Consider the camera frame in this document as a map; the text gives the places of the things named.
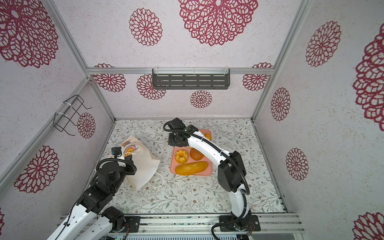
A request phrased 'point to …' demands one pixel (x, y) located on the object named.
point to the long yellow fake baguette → (188, 168)
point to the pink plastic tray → (206, 172)
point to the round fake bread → (195, 155)
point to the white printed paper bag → (145, 161)
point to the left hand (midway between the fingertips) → (131, 159)
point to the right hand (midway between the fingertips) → (171, 139)
